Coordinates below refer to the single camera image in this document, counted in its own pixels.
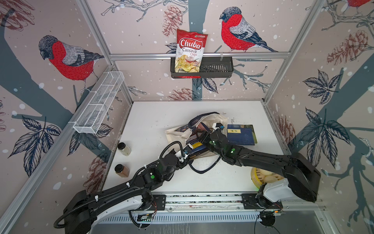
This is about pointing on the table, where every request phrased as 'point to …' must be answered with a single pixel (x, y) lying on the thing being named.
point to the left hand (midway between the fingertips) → (188, 145)
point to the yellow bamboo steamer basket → (260, 176)
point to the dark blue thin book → (242, 134)
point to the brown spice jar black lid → (121, 170)
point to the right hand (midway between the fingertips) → (197, 134)
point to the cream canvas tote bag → (177, 136)
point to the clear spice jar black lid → (123, 148)
